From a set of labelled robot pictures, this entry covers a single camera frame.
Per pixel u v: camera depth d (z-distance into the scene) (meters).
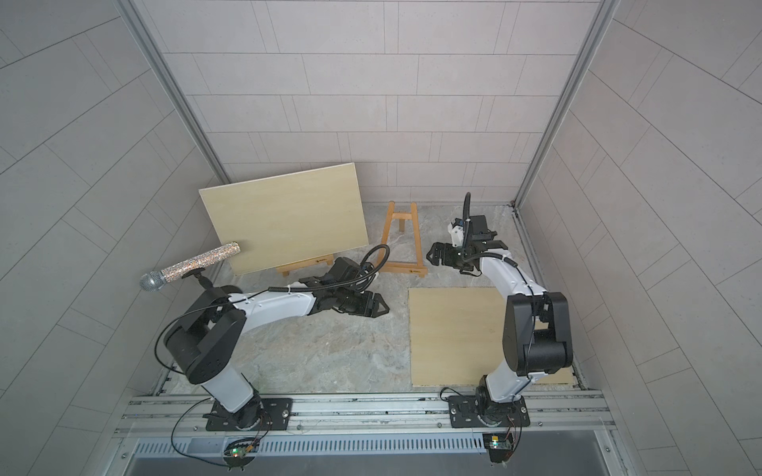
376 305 0.76
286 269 0.94
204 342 0.45
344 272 0.69
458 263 0.78
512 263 0.55
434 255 0.81
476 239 0.71
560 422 0.71
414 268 0.93
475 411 0.71
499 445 0.68
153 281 0.68
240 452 0.63
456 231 0.83
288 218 0.85
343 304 0.72
